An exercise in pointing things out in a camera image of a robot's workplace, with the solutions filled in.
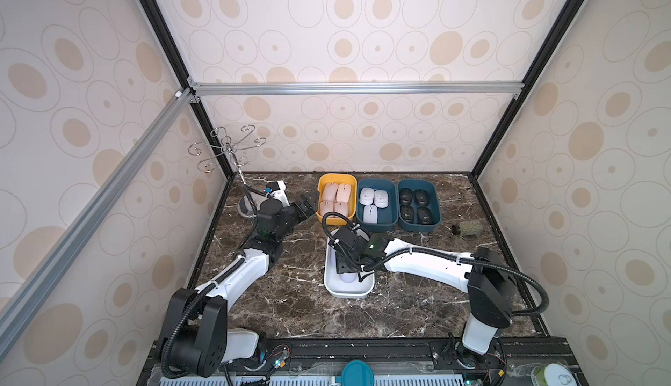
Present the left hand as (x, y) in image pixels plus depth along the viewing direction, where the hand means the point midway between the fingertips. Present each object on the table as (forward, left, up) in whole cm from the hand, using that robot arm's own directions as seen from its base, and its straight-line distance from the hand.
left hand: (319, 195), depth 81 cm
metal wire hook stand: (+35, +44, -8) cm, 57 cm away
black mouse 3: (+9, -33, -21) cm, 40 cm away
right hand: (-14, -10, -16) cm, 24 cm away
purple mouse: (-20, -9, -16) cm, 27 cm away
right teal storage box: (+22, -44, -20) cm, 53 cm away
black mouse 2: (+18, -40, -22) cm, 49 cm away
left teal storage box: (+10, -26, -24) cm, 37 cm away
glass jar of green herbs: (+2, -54, -20) cm, 58 cm away
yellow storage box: (-11, -6, +2) cm, 12 cm away
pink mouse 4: (+12, -7, -22) cm, 26 cm away
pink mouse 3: (+13, -1, -22) cm, 25 cm away
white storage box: (-19, -5, -24) cm, 31 cm away
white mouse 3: (+9, -18, -22) cm, 29 cm away
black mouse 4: (+8, -40, -21) cm, 46 cm away
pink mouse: (+20, -2, -21) cm, 29 cm away
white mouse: (+18, -17, -22) cm, 33 cm away
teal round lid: (-44, -11, -16) cm, 49 cm away
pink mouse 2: (+19, -8, -21) cm, 30 cm away
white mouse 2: (+16, -23, -20) cm, 35 cm away
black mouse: (+18, -34, -21) cm, 44 cm away
